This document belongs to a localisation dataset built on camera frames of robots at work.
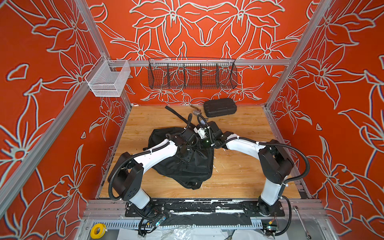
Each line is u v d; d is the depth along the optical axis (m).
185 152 0.62
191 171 0.82
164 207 0.73
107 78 0.92
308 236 0.66
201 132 0.82
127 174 0.46
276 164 0.48
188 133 0.69
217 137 0.71
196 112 1.11
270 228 0.68
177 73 1.01
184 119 1.11
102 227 0.68
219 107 1.10
